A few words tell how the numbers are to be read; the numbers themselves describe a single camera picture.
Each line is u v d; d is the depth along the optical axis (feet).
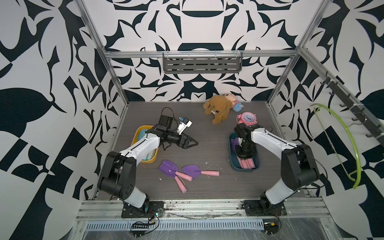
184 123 2.49
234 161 3.05
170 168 2.86
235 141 3.06
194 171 2.78
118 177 1.45
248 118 3.55
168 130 2.44
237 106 3.63
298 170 1.50
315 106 2.60
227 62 3.24
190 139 2.60
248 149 2.47
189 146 2.40
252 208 2.44
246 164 2.80
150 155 2.84
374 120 1.76
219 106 3.13
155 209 2.40
